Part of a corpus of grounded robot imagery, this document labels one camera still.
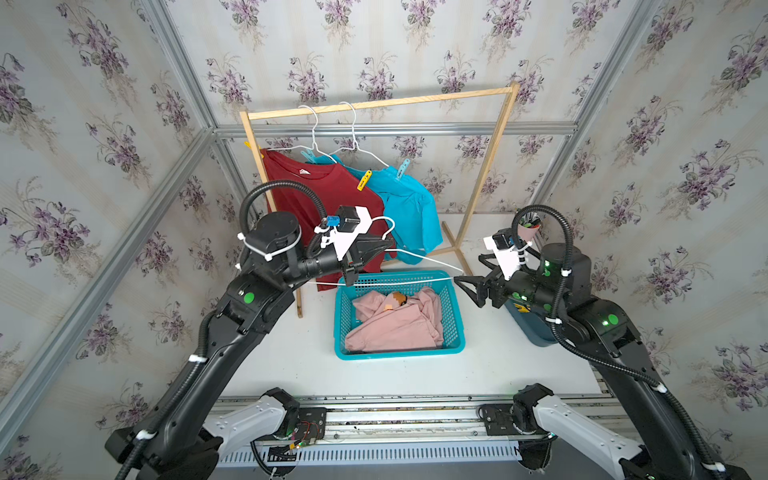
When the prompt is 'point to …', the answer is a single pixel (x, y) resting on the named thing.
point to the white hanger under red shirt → (312, 138)
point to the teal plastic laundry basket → (440, 282)
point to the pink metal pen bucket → (527, 233)
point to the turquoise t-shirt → (410, 220)
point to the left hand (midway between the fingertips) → (389, 238)
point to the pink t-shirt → (384, 324)
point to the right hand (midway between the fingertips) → (477, 267)
